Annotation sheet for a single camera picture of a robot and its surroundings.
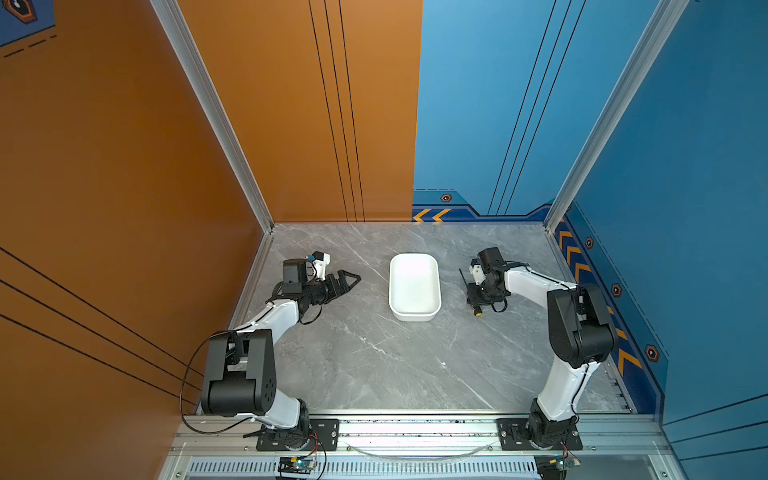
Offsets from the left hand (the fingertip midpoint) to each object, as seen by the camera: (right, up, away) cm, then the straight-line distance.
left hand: (352, 280), depth 89 cm
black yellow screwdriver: (+39, -10, +5) cm, 40 cm away
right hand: (+38, -7, +9) cm, 40 cm away
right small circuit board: (+50, -42, -20) cm, 68 cm away
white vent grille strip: (+8, -42, -20) cm, 47 cm away
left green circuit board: (-11, -42, -19) cm, 47 cm away
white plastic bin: (+20, -4, +10) cm, 22 cm away
